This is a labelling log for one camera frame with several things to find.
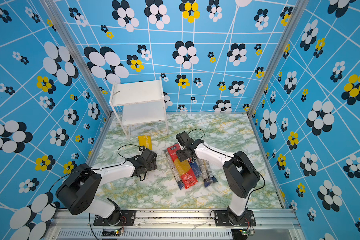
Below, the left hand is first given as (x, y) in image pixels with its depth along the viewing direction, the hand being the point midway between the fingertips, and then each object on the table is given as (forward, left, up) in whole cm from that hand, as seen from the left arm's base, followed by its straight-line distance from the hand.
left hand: (151, 163), depth 93 cm
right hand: (+5, -21, +5) cm, 22 cm away
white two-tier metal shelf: (+21, +5, +33) cm, 39 cm away
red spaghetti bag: (-9, -23, +6) cm, 25 cm away
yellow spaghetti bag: (+15, +5, +3) cm, 17 cm away
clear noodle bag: (-14, -19, +2) cm, 23 cm away
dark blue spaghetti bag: (-5, -27, +4) cm, 28 cm away
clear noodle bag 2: (-7, -34, +3) cm, 34 cm away
